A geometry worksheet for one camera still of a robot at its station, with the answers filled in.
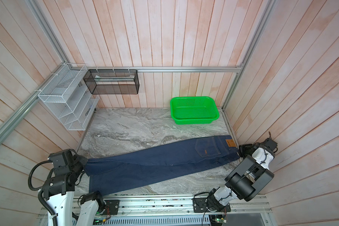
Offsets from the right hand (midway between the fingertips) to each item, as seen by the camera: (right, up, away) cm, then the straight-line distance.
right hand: (239, 147), depth 86 cm
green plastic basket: (-22, +26, +32) cm, 47 cm away
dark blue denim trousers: (-77, -13, -3) cm, 79 cm away
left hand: (-89, -4, -15) cm, 90 cm away
